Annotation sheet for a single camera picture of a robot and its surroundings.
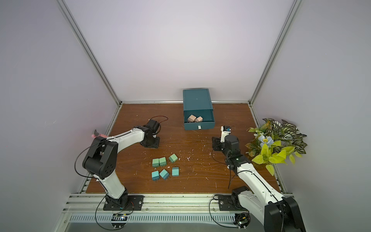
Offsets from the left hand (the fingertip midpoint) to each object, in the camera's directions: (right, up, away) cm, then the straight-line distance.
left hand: (157, 143), depth 95 cm
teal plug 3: (+14, -13, -13) cm, 23 cm away
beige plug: (+23, +17, -7) cm, 30 cm away
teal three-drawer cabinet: (+27, +28, -3) cm, 39 cm away
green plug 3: (+12, -7, -7) cm, 16 cm away
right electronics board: (+48, -33, -25) cm, 63 cm away
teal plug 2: (+7, -15, -14) cm, 21 cm away
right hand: (+38, +8, -12) cm, 40 cm away
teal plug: (+2, -15, -14) cm, 21 cm away
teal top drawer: (+34, +15, -7) cm, 37 cm away
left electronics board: (-14, -32, -23) cm, 42 cm away
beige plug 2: (+28, +17, -9) cm, 34 cm away
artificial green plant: (+63, +7, -29) cm, 69 cm away
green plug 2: (+5, -9, -9) cm, 14 cm away
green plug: (+1, -10, -10) cm, 14 cm away
